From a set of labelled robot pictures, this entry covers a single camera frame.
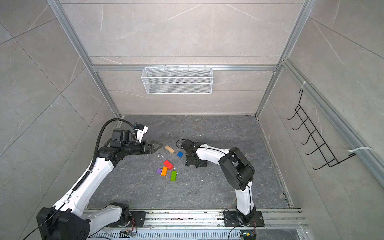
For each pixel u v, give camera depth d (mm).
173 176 874
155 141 686
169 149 991
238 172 501
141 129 698
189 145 764
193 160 782
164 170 899
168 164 907
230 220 727
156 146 706
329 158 612
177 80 1007
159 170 899
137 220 733
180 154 979
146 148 660
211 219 748
